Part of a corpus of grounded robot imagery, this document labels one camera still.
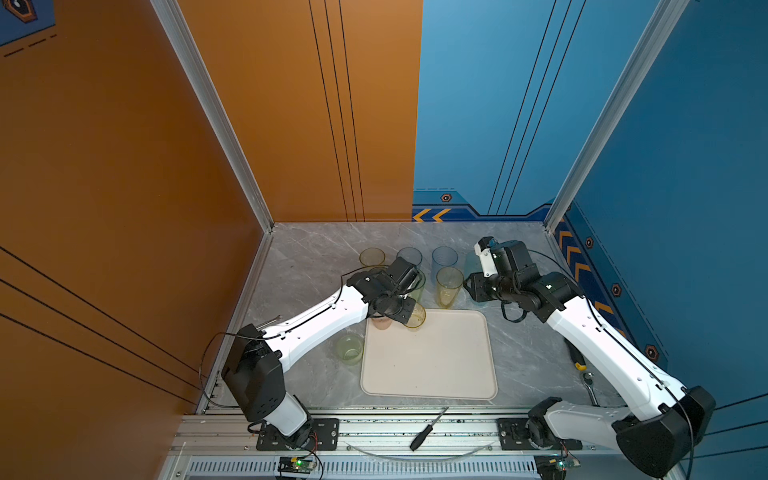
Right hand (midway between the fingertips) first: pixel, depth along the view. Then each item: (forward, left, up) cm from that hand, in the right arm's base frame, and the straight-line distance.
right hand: (467, 282), depth 77 cm
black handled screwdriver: (-31, +13, -21) cm, 40 cm away
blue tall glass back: (+19, +3, -13) cm, 24 cm away
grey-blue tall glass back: (+16, +14, -8) cm, 23 cm away
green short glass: (-9, +33, -20) cm, 40 cm away
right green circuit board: (-37, -19, -24) cm, 48 cm away
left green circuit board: (-37, +43, -23) cm, 61 cm away
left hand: (-3, +16, -8) cm, 18 cm away
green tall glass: (+6, +12, -14) cm, 19 cm away
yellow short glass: (-3, +13, -13) cm, 18 cm away
